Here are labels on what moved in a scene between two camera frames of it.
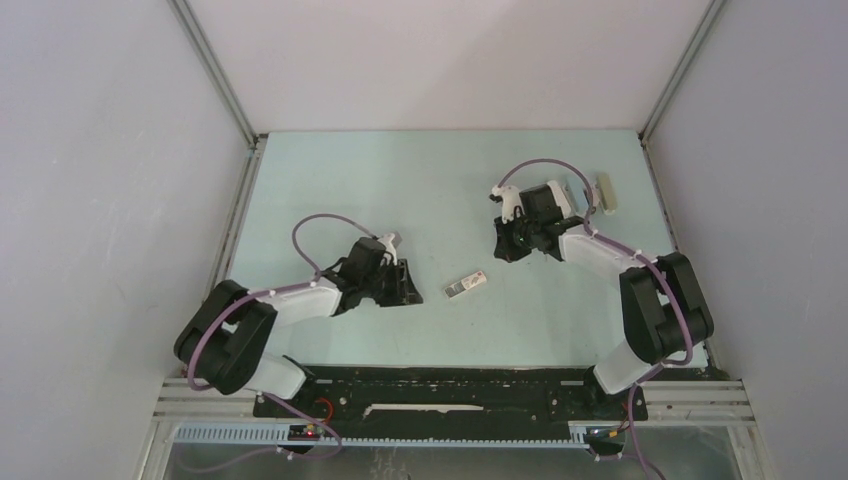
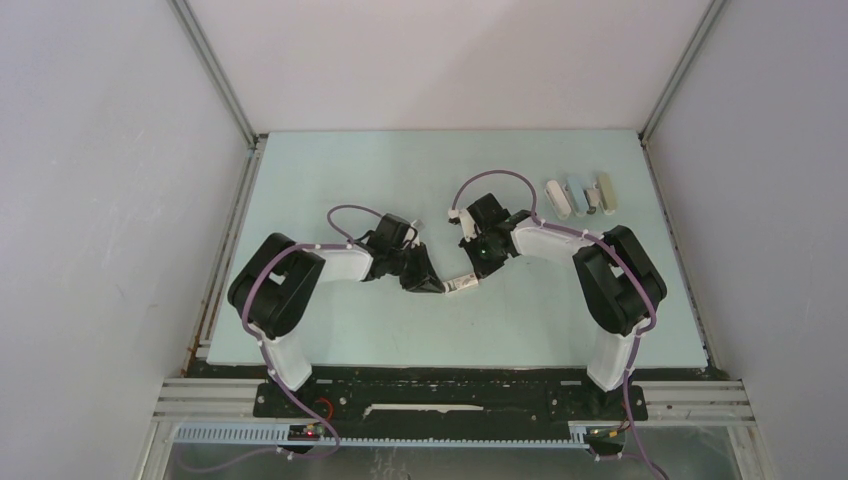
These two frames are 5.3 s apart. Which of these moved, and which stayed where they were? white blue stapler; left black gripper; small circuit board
Moved: left black gripper
Stayed: small circuit board; white blue stapler
